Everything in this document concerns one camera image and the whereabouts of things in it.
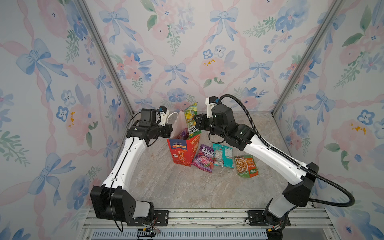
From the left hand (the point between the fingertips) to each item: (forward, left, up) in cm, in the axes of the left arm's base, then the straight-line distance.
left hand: (172, 127), depth 78 cm
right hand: (-2, -11, +11) cm, 15 cm away
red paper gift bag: (-9, -6, -9) cm, 14 cm away
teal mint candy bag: (-4, -29, -22) cm, 37 cm away
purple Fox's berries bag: (-6, -18, -23) cm, 30 cm away
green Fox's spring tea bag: (+1, -9, +9) cm, 13 cm away
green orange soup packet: (-10, -43, -25) cm, 51 cm away
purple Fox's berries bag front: (+3, -5, -11) cm, 13 cm away
